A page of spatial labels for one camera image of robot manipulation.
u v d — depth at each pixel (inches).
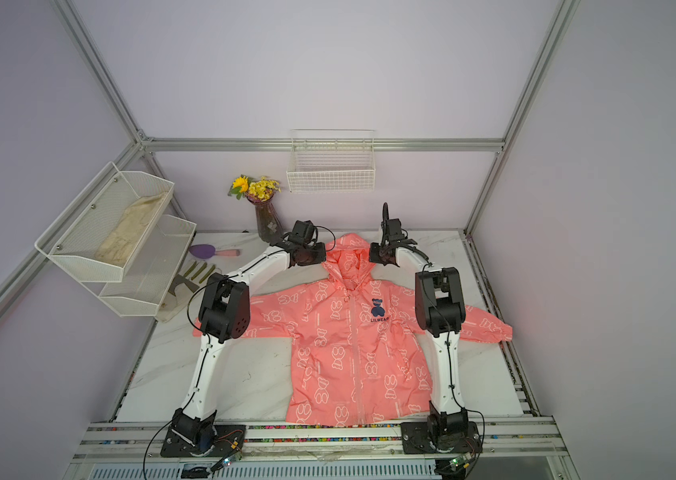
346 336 35.8
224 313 24.2
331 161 42.1
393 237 34.0
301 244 33.1
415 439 28.9
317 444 29.2
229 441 28.4
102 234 30.2
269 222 43.7
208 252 44.7
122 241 30.2
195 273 42.2
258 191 39.7
